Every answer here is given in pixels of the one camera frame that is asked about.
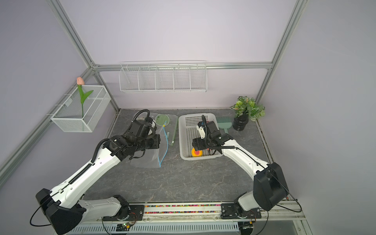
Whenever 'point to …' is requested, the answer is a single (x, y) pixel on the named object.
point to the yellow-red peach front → (196, 153)
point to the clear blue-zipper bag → (153, 158)
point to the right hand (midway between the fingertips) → (198, 141)
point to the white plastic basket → (187, 124)
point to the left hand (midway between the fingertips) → (160, 141)
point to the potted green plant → (246, 108)
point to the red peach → (210, 149)
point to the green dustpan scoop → (224, 122)
